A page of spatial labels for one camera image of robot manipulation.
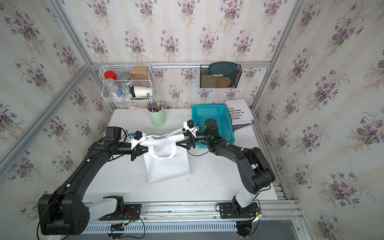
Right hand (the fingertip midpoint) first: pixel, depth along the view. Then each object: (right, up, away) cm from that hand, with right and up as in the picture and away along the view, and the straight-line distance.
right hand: (179, 138), depth 77 cm
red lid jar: (-45, +38, +15) cm, 61 cm away
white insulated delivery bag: (-6, -9, -9) cm, 14 cm away
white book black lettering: (+41, +16, +31) cm, 54 cm away
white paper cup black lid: (-26, +28, +16) cm, 41 cm away
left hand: (-14, -5, -1) cm, 15 cm away
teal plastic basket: (+13, +16, +46) cm, 51 cm away
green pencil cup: (-17, +13, +23) cm, 31 cm away
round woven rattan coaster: (+28, +35, +21) cm, 50 cm away
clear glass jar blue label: (-43, +29, +14) cm, 54 cm away
